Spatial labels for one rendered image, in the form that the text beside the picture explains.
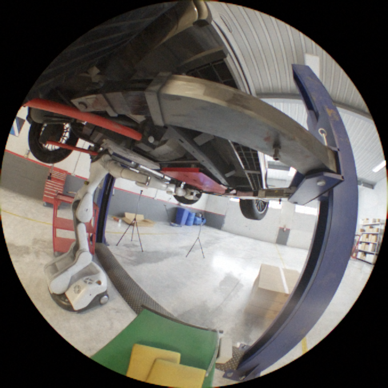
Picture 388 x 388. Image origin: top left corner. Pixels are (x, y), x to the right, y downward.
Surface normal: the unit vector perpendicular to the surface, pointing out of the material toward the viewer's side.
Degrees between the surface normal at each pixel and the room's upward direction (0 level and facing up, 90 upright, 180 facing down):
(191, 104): 180
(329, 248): 90
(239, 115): 180
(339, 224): 90
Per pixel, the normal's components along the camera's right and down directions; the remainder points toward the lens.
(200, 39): 0.54, 0.65
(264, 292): -0.53, -0.22
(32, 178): 0.81, 0.14
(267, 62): -0.24, 0.97
